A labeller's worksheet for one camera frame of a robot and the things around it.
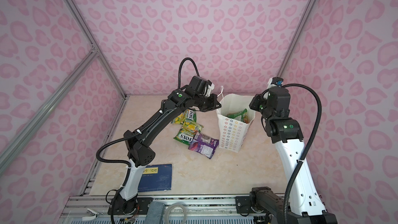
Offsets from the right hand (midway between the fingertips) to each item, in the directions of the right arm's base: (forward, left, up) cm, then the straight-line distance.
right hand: (256, 92), depth 66 cm
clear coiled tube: (-40, +39, -39) cm, 68 cm away
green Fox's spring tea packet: (+2, +34, -37) cm, 50 cm away
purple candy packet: (-8, +22, -36) cm, 43 cm away
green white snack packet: (+5, +4, -23) cm, 24 cm away
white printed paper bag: (-8, +9, -20) cm, 23 cm away
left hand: (+2, +13, -9) cm, 16 cm away
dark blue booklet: (-25, +48, -39) cm, 66 cm away
